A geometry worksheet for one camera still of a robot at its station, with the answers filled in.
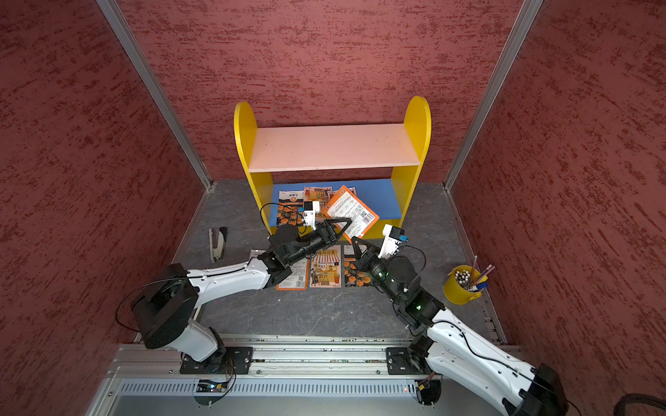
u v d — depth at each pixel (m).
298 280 0.90
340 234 0.68
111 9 0.70
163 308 0.44
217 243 0.98
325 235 0.67
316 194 0.97
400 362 0.74
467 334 0.49
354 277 0.92
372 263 0.63
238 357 0.75
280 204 0.95
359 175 1.22
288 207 0.95
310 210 0.71
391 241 0.64
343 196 0.77
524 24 0.74
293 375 0.74
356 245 0.69
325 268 0.94
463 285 0.78
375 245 0.66
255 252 0.97
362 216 0.72
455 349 0.49
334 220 0.69
